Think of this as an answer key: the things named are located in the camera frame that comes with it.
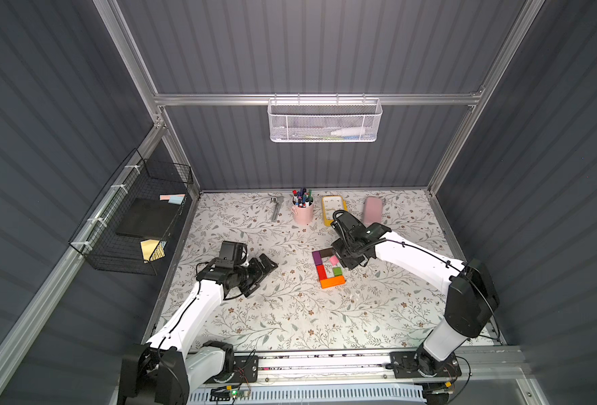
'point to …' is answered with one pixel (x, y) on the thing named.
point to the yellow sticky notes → (148, 245)
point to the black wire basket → (139, 177)
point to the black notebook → (149, 218)
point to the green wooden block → (337, 271)
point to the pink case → (373, 210)
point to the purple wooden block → (317, 258)
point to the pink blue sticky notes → (174, 198)
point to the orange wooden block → (332, 282)
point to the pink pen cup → (303, 203)
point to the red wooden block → (322, 273)
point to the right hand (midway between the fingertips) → (331, 256)
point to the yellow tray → (330, 204)
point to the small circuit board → (226, 393)
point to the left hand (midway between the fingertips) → (272, 274)
